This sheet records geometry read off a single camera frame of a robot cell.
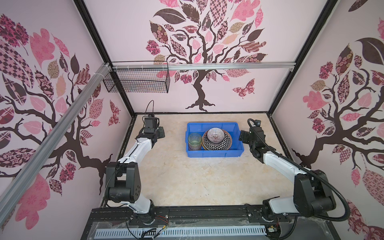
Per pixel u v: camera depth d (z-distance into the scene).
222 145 0.98
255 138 0.68
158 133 0.82
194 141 0.92
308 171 0.45
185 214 0.75
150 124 0.70
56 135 0.54
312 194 0.42
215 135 0.97
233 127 1.03
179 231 0.70
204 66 0.94
